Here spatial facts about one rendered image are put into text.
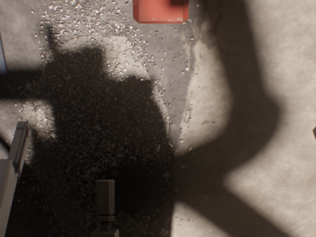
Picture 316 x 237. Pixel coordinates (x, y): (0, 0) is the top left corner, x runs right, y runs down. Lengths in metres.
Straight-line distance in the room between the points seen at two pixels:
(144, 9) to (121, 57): 0.59
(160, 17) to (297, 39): 0.61
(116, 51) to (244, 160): 0.32
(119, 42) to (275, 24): 0.23
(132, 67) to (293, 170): 0.38
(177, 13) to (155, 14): 0.01
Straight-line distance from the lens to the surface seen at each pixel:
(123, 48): 0.77
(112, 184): 0.60
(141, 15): 0.18
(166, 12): 0.18
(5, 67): 0.80
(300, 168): 0.98
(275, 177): 0.99
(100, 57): 0.78
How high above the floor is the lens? 0.64
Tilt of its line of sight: 49 degrees down
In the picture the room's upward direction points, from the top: 179 degrees clockwise
